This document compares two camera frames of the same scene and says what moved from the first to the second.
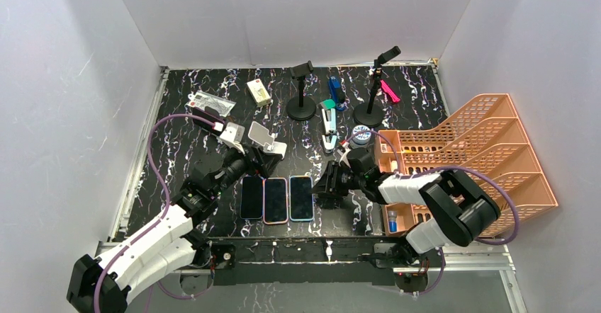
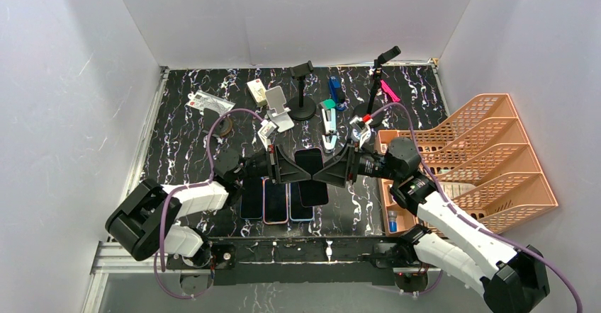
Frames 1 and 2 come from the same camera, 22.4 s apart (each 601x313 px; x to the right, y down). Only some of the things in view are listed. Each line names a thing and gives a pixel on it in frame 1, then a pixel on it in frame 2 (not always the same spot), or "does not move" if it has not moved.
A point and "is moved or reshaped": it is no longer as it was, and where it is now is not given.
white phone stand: (262, 135) is moved or reshaped
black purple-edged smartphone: (208, 114) -> (312, 192)
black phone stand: (301, 108) does not move
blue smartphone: (251, 197) does not move
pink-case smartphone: (275, 201) does not move
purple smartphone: (301, 200) does not move
